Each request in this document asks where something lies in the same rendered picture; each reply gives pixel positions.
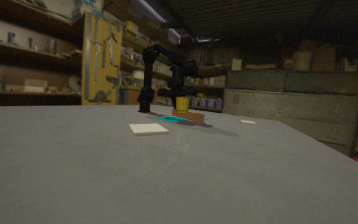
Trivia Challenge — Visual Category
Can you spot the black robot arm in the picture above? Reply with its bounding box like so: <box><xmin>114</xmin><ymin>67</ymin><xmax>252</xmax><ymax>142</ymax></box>
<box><xmin>137</xmin><ymin>44</ymin><xmax>199</xmax><ymax>113</ymax></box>

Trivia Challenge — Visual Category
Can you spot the yellow cup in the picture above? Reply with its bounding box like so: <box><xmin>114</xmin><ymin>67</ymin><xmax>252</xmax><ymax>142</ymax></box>
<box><xmin>175</xmin><ymin>97</ymin><xmax>189</xmax><ymax>113</ymax></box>

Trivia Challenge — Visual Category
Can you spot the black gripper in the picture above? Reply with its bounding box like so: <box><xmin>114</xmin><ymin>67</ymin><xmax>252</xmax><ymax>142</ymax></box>
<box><xmin>157</xmin><ymin>76</ymin><xmax>196</xmax><ymax>109</ymax></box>

